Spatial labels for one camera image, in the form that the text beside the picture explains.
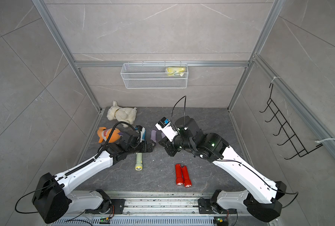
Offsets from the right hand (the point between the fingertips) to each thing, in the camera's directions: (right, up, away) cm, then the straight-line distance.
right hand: (161, 141), depth 61 cm
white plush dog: (-29, +14, +41) cm, 52 cm away
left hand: (-7, -3, +20) cm, 22 cm away
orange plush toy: (-42, 0, +34) cm, 54 cm away
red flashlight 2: (+14, -26, +16) cm, 33 cm away
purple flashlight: (-9, -2, +39) cm, 40 cm away
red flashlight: (+9, -25, +19) cm, 33 cm away
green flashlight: (-16, -18, +23) cm, 34 cm away
